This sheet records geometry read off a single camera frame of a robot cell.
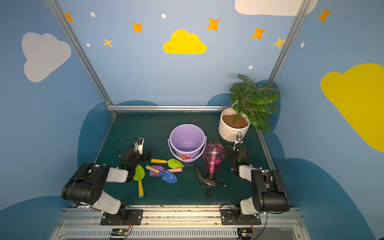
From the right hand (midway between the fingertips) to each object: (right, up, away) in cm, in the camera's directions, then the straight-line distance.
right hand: (239, 145), depth 94 cm
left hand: (-62, +1, -1) cm, 62 cm away
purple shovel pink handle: (-50, -14, -4) cm, 52 cm away
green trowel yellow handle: (-43, -12, 0) cm, 44 cm away
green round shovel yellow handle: (-62, -17, -6) cm, 65 cm away
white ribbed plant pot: (-8, +10, -1) cm, 13 cm away
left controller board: (-66, -40, -23) cm, 80 cm away
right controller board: (-5, -41, -23) cm, 47 cm away
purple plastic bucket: (-34, +1, +10) cm, 36 cm away
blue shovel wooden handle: (-45, -18, -7) cm, 49 cm away
